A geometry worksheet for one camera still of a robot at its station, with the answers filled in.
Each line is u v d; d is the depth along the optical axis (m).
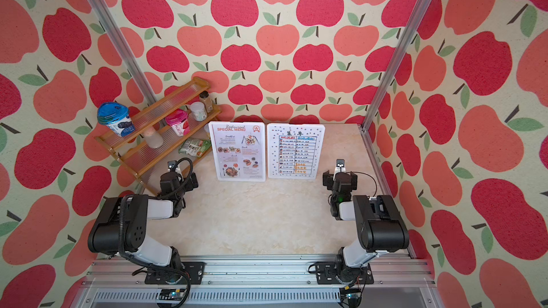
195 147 1.08
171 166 0.82
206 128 1.08
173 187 0.74
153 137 0.88
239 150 0.90
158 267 0.60
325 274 0.73
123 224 0.44
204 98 1.01
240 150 0.90
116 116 0.71
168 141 0.96
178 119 0.91
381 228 0.45
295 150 0.88
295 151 0.89
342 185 0.72
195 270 0.75
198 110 0.99
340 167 0.80
